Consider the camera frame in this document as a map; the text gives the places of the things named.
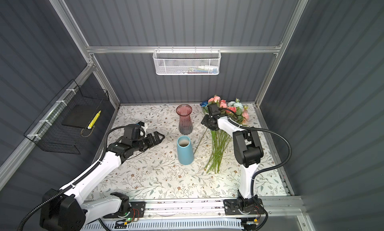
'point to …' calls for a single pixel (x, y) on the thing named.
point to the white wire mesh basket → (186, 62)
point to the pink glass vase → (185, 125)
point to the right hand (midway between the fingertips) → (205, 123)
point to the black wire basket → (62, 122)
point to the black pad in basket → (81, 115)
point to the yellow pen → (94, 120)
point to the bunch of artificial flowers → (229, 107)
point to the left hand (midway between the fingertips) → (159, 139)
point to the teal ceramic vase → (185, 151)
